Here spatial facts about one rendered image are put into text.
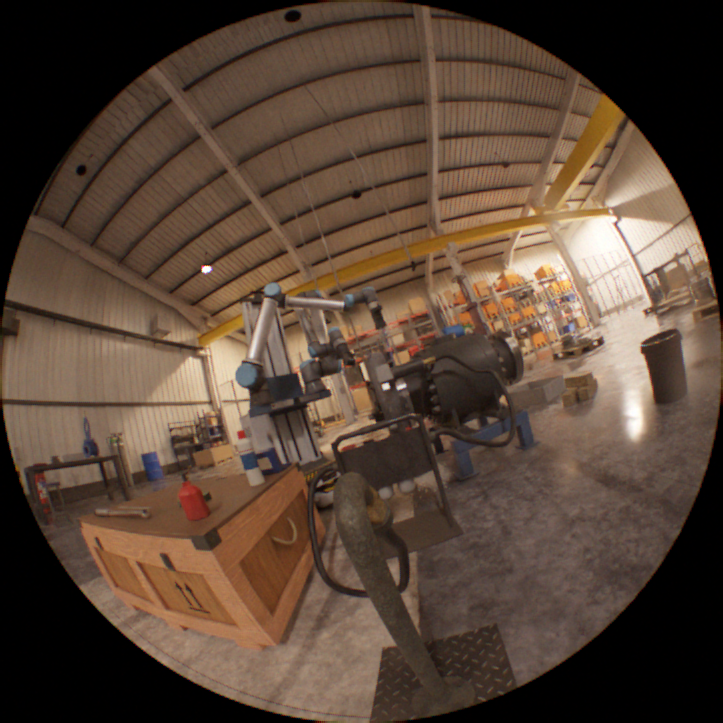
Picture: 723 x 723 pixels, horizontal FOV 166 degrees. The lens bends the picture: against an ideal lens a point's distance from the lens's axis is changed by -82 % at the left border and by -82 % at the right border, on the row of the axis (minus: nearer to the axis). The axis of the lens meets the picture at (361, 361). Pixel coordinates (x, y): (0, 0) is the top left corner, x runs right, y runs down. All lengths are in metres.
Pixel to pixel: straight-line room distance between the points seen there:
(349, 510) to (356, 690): 0.61
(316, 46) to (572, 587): 8.56
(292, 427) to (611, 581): 2.07
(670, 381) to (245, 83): 8.67
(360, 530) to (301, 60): 8.08
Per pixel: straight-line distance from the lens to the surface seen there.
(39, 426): 8.57
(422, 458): 1.05
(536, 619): 0.79
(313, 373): 1.97
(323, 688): 0.81
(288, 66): 7.93
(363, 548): 0.26
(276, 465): 1.16
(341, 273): 10.06
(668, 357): 1.75
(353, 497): 0.26
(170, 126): 8.49
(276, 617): 0.90
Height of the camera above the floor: 0.67
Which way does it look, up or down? 9 degrees up
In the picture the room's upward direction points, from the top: 18 degrees counter-clockwise
